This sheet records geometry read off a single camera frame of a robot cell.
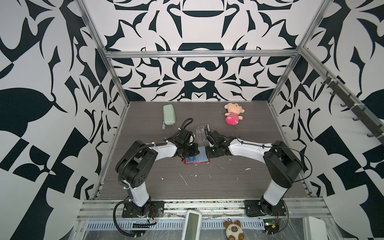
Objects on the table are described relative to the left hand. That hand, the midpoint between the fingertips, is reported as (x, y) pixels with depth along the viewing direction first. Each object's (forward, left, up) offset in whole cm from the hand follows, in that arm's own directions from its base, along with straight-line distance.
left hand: (201, 149), depth 91 cm
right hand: (-1, -4, -1) cm, 4 cm away
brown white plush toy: (-39, -11, 0) cm, 41 cm away
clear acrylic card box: (+12, -1, -2) cm, 12 cm away
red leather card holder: (-4, +1, -2) cm, 5 cm away
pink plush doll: (+29, -24, +3) cm, 38 cm away
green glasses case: (+28, +21, -2) cm, 35 cm away
